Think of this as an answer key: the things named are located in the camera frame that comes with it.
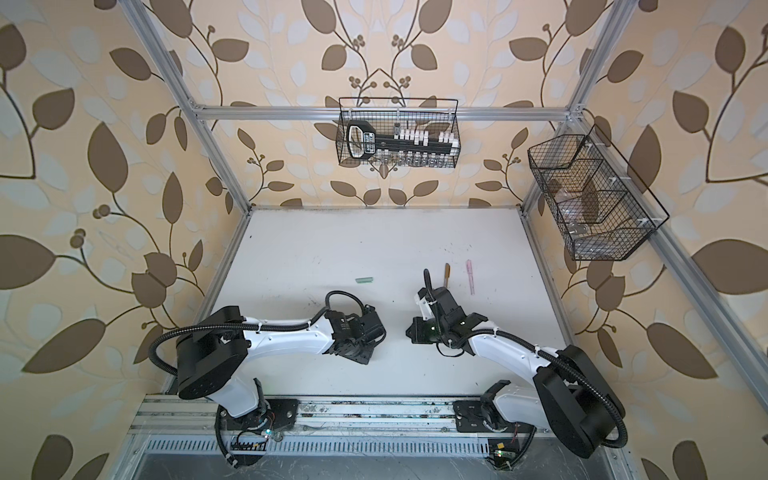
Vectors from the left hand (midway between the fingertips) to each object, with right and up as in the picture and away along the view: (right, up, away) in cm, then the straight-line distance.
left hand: (369, 353), depth 84 cm
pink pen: (+33, +20, +18) cm, 43 cm away
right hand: (+11, +5, 0) cm, 12 cm away
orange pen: (+25, +20, +17) cm, 36 cm away
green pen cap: (-3, +19, +15) cm, 24 cm away
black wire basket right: (+59, +39, -12) cm, 72 cm away
